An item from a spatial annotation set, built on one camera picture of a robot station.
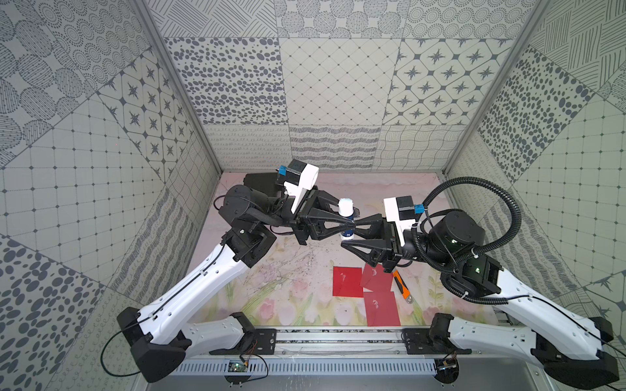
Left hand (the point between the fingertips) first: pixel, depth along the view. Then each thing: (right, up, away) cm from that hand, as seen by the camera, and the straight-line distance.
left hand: (357, 234), depth 38 cm
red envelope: (+14, -25, +50) cm, 58 cm away
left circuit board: (-31, -45, +33) cm, 64 cm away
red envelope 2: (+15, -33, +44) cm, 57 cm away
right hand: (-2, -1, +9) cm, 9 cm away
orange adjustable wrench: (+24, -28, +45) cm, 59 cm away
